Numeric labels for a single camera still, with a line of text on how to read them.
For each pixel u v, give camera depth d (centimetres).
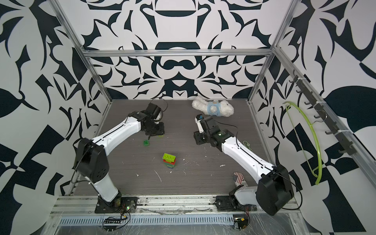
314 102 60
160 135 79
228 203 74
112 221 73
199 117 74
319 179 58
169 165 84
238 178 80
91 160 46
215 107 101
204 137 70
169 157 78
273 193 41
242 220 71
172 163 79
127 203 74
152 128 74
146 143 94
